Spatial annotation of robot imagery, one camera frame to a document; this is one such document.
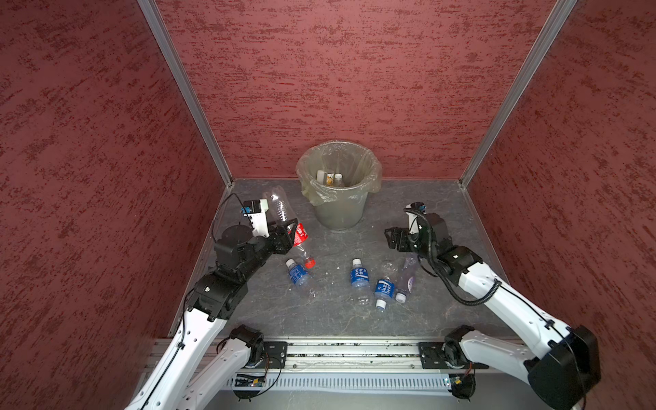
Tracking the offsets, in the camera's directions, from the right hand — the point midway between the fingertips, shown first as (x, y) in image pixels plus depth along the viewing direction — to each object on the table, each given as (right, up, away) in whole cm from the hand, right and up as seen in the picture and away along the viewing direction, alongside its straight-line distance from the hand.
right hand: (393, 236), depth 81 cm
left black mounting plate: (-37, -35, -7) cm, 51 cm away
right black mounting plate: (+10, -35, -7) cm, 37 cm away
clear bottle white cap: (-18, +20, +26) cm, 37 cm away
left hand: (-31, +4, -13) cm, 34 cm away
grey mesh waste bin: (-16, +6, +20) cm, 26 cm away
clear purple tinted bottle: (+6, -15, +5) cm, 17 cm away
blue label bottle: (-31, -14, +5) cm, 35 cm away
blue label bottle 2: (-11, -16, +3) cm, 20 cm away
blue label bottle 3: (-3, -18, +1) cm, 18 cm away
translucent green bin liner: (-9, +24, +19) cm, 32 cm away
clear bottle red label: (-33, +9, -12) cm, 37 cm away
